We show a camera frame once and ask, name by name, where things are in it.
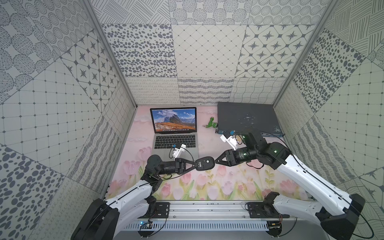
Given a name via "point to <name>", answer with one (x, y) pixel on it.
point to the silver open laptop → (173, 126)
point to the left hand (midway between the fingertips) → (195, 162)
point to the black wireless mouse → (205, 163)
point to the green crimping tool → (214, 125)
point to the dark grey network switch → (242, 118)
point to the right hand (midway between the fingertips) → (219, 162)
